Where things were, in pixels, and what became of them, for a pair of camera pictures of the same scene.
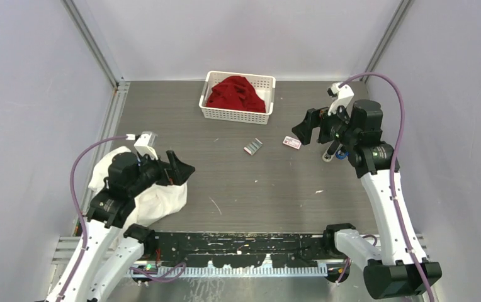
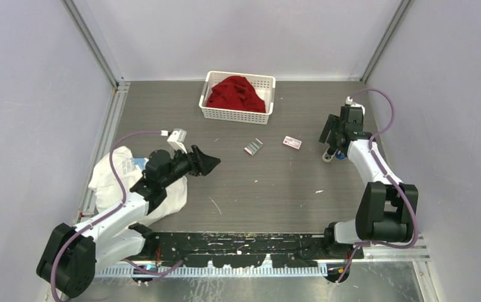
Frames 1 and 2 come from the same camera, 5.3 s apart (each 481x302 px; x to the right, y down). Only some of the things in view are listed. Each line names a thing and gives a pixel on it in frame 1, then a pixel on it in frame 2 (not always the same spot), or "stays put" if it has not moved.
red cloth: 236,92 stays put
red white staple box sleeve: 291,142 stays put
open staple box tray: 253,146 stays put
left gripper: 180,170 → 204,162
